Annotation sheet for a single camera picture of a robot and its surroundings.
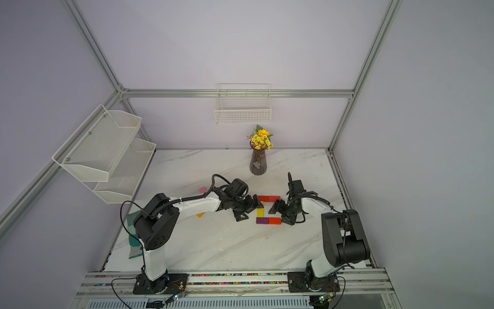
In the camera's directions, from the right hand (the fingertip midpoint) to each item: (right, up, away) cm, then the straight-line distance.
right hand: (276, 217), depth 90 cm
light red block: (0, +8, +9) cm, 12 cm away
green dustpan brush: (-64, -12, -6) cm, 65 cm away
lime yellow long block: (-8, +2, +3) cm, 8 cm away
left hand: (-9, +3, -2) cm, 10 cm away
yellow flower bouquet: (-7, +38, 0) cm, 39 cm away
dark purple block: (-7, -1, 0) cm, 7 cm away
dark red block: (-5, +8, +10) cm, 14 cm away
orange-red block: (-1, -1, -2) cm, 2 cm away
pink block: (-38, +12, +12) cm, 42 cm away
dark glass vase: (-8, +26, +11) cm, 30 cm away
